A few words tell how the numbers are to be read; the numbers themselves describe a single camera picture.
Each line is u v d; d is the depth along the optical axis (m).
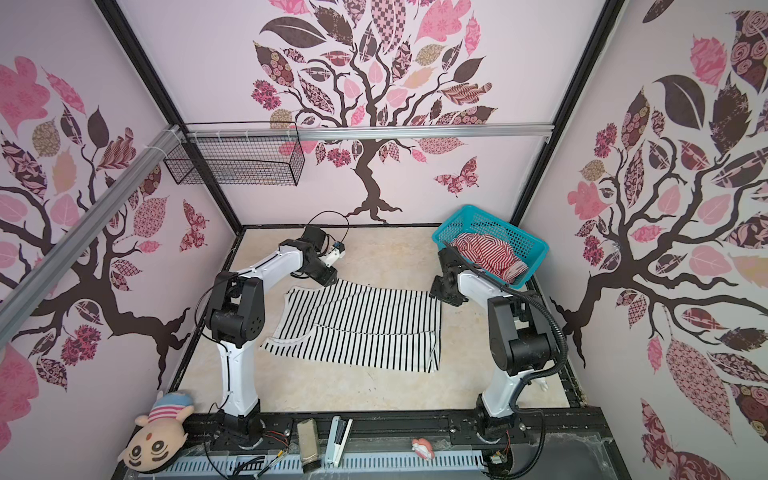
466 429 0.74
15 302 0.50
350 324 0.93
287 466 0.70
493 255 1.07
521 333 0.49
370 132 0.93
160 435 0.68
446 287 0.73
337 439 0.71
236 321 0.55
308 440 0.70
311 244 0.80
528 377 0.52
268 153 0.95
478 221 1.14
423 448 0.67
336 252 0.93
